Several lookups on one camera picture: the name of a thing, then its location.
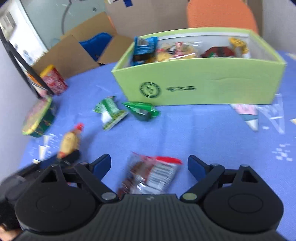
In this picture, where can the yellow sausage snack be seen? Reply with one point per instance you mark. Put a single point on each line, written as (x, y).
(70, 141)

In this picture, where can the orange chair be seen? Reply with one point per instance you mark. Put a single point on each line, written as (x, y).
(212, 13)

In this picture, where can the clear packet yellow crackers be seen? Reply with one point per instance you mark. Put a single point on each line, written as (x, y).
(178, 51)

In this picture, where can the green instant noodle bowl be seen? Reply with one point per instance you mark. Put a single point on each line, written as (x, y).
(39, 118)

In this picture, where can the blue patterned tablecloth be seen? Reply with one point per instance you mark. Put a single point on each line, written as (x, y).
(213, 133)

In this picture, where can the green small snack packet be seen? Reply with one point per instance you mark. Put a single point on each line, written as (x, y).
(141, 110)

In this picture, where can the red can yellow lid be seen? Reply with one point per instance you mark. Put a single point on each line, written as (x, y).
(54, 80)

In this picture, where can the dark dates clear packet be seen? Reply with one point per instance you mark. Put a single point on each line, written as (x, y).
(148, 175)

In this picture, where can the green cardboard box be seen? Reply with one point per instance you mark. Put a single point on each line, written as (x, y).
(204, 80)

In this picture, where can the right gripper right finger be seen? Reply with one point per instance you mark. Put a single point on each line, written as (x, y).
(207, 177)

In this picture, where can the red snack packet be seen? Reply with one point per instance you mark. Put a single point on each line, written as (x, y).
(215, 52)

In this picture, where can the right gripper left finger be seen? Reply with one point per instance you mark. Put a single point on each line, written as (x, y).
(92, 174)

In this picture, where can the blue cushion in box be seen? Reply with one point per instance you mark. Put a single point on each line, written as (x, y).
(95, 46)

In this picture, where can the blue cookie packet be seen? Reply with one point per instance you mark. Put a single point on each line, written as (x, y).
(144, 50)

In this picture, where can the person's left hand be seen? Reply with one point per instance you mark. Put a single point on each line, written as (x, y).
(10, 227)

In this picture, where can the yellow patterned snack packet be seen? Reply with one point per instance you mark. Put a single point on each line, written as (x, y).
(240, 48)

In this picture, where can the brown paper bag blue handles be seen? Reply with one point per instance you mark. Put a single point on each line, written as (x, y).
(138, 18)

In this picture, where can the brown cardboard box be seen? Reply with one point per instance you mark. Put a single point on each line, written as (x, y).
(71, 58)

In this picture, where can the green white snack packet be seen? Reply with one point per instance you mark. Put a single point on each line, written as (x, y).
(111, 115)

